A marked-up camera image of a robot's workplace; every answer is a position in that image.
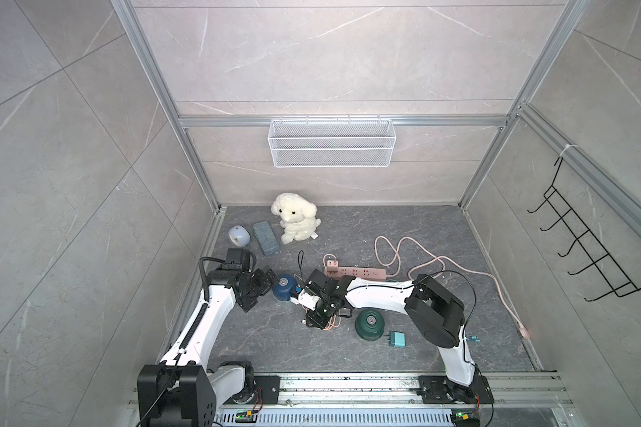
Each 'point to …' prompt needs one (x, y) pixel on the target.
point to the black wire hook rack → (614, 277)
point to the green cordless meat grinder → (369, 324)
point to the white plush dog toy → (298, 220)
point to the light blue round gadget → (239, 236)
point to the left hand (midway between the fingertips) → (271, 283)
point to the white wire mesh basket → (331, 142)
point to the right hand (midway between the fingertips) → (311, 321)
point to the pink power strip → (360, 273)
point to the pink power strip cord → (452, 258)
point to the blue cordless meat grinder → (284, 288)
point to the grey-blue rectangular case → (266, 238)
